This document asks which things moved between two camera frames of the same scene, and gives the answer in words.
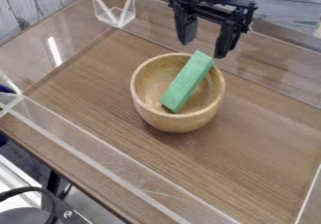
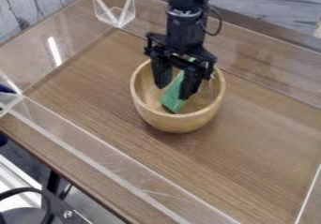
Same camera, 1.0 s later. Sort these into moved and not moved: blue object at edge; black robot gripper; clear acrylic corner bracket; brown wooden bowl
Moved: black robot gripper
Not moved: brown wooden bowl; blue object at edge; clear acrylic corner bracket
